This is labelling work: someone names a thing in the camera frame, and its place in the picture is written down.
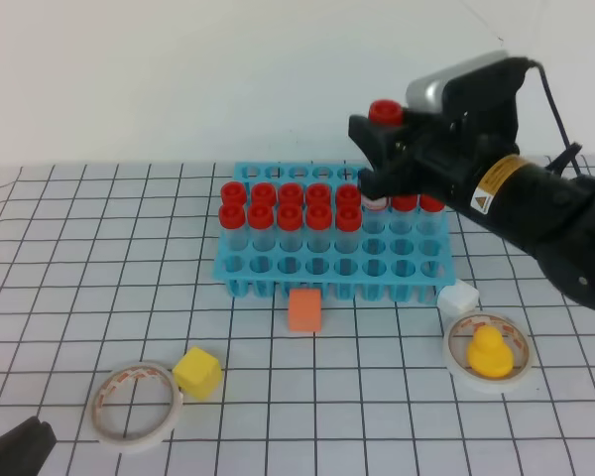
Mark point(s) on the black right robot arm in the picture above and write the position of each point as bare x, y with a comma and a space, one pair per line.
559, 229

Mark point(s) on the orange cube block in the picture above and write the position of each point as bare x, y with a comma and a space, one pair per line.
304, 312

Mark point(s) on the white tape roll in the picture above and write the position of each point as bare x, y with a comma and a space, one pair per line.
134, 408
457, 337

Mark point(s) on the blue test tube rack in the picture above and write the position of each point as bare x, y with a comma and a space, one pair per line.
386, 265

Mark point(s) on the white tape roll right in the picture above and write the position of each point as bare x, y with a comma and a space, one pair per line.
457, 337

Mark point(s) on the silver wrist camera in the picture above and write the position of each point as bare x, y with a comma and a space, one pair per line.
425, 94

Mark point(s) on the red capped test tube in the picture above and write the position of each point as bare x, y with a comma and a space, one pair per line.
389, 112

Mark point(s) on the yellow rubber duck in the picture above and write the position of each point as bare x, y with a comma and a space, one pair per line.
488, 354

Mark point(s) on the white cube block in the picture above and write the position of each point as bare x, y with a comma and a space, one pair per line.
457, 299

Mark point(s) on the yellow cube block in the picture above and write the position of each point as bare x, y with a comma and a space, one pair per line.
198, 373

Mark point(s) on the white tape roll left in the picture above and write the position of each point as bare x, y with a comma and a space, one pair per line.
134, 408

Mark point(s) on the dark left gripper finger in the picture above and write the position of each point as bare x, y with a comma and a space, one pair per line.
16, 435
33, 448

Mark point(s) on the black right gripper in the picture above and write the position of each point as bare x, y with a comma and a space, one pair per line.
467, 156

